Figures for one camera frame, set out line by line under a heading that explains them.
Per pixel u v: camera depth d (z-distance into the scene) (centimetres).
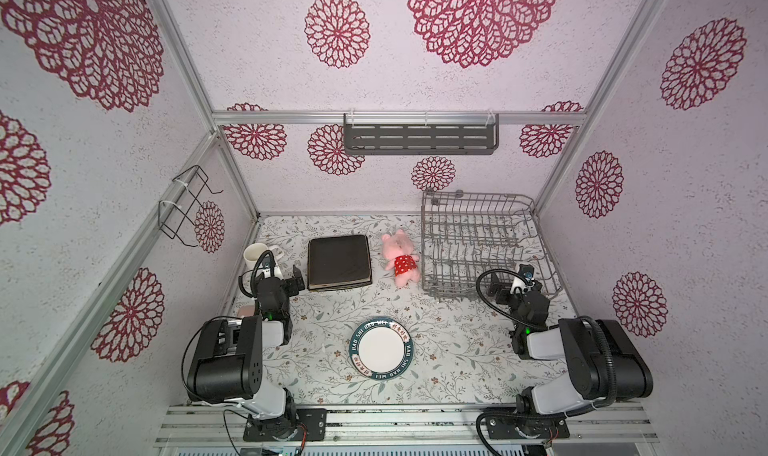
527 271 76
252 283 85
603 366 43
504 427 73
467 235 114
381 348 84
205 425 75
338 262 100
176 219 77
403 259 99
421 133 95
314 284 95
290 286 84
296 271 86
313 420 75
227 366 45
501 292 81
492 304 72
